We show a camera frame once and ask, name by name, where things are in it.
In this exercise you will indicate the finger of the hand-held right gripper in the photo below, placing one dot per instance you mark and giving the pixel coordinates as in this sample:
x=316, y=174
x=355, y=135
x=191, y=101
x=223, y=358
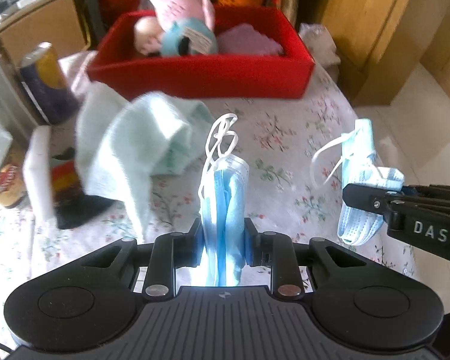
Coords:
x=363, y=195

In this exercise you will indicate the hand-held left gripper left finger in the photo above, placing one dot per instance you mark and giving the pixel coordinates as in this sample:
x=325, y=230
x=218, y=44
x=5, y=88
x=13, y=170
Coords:
x=195, y=247

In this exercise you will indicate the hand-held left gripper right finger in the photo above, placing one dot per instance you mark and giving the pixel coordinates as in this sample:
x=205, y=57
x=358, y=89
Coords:
x=252, y=247

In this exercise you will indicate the blue face mask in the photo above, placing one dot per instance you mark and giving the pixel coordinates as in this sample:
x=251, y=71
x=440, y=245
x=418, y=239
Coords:
x=356, y=157
x=225, y=210

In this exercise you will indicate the mint green towel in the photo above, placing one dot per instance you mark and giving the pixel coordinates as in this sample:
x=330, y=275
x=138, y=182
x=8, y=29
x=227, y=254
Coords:
x=135, y=146

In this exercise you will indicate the striped black knit hat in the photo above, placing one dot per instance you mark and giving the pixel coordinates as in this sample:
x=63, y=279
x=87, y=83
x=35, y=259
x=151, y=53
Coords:
x=65, y=180

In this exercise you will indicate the red cardboard box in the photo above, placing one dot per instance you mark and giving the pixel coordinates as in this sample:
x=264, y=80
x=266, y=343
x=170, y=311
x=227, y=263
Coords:
x=210, y=77

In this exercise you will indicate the pinkish purple knit cloth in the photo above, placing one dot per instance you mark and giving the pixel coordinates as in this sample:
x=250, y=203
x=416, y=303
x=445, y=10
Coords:
x=247, y=39

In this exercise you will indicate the small beige plush toy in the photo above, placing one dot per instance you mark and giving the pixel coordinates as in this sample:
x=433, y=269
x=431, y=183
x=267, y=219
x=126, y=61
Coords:
x=146, y=30

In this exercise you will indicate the pink pig plush toy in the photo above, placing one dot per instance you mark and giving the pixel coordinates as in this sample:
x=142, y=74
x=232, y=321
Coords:
x=180, y=3

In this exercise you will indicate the floral tablecloth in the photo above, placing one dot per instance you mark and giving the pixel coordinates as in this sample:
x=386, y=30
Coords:
x=285, y=150

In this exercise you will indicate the translucent white plastic bag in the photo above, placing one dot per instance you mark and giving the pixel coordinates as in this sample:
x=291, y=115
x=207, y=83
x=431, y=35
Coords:
x=317, y=41

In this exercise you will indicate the wooden cabinet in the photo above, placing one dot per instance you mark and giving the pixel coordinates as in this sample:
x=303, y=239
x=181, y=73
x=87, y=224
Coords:
x=378, y=26

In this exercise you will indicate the white sponge block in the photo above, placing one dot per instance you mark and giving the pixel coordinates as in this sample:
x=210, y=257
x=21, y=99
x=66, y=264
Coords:
x=37, y=172

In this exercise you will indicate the glass coffee jar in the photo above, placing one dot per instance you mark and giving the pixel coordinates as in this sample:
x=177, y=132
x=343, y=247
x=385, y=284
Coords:
x=3, y=180

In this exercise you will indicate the blue and yellow drink can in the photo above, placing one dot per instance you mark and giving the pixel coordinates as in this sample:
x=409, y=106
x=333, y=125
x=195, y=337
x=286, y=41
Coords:
x=48, y=86

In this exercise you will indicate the stainless steel thermos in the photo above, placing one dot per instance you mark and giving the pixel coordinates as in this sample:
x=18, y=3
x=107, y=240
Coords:
x=0, y=93

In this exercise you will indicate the red plastic bag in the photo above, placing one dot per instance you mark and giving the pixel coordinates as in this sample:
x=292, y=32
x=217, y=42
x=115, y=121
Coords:
x=116, y=2

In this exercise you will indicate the black shelf rack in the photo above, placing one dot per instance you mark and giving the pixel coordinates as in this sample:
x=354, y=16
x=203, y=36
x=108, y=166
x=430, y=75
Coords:
x=92, y=7

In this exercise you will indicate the wooden television stand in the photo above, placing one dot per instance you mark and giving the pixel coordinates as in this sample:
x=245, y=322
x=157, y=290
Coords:
x=41, y=18

